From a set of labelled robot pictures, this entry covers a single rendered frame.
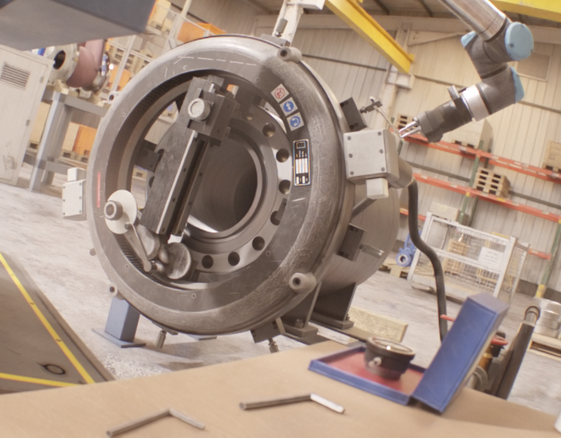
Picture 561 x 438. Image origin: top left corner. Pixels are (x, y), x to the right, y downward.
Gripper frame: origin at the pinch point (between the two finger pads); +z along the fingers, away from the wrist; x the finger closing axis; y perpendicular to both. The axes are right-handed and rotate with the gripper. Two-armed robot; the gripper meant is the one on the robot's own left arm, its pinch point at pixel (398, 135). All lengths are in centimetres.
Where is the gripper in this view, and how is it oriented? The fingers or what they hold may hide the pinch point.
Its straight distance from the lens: 164.5
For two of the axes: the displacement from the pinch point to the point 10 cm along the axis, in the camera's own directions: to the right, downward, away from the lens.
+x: -2.1, -8.4, 5.0
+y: 4.9, 3.5, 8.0
